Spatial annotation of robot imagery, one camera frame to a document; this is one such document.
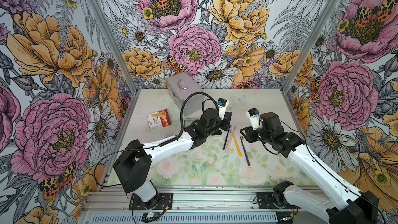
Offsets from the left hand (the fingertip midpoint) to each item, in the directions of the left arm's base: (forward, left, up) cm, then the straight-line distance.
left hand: (229, 117), depth 79 cm
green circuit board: (-38, +39, -25) cm, 60 cm away
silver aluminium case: (+30, +27, -6) cm, 41 cm away
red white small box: (+12, +41, -18) cm, 47 cm away
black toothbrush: (0, -1, -22) cm, 22 cm away
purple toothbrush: (-14, -11, -22) cm, 28 cm away
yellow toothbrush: (-3, -7, -23) cm, 24 cm away
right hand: (-7, -7, -5) cm, 11 cm away
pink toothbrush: (+4, -4, -23) cm, 23 cm away
